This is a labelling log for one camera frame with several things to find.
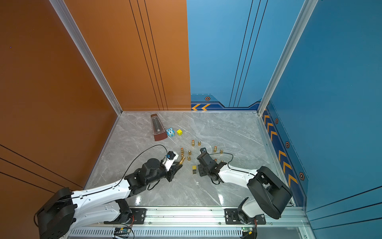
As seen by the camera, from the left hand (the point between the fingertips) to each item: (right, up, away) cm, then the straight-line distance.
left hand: (181, 162), depth 79 cm
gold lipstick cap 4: (+4, 0, +12) cm, 13 cm away
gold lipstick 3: (+20, +5, +16) cm, 27 cm away
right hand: (+12, -5, +11) cm, 17 cm away
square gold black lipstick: (+7, -5, +4) cm, 10 cm away
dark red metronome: (-17, +15, +20) cm, 30 cm away
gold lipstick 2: (+6, +8, +18) cm, 21 cm away
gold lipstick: (+1, +2, -2) cm, 3 cm away
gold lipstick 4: (-1, +4, +15) cm, 16 cm away
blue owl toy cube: (-10, +15, +26) cm, 32 cm away
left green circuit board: (-29, -32, -7) cm, 43 cm away
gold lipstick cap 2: (+25, +3, +17) cm, 30 cm away
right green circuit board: (+34, -31, -7) cm, 47 cm away
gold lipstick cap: (+10, +8, +20) cm, 24 cm away
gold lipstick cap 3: (+4, +3, +15) cm, 16 cm away
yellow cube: (-4, +15, +26) cm, 30 cm away
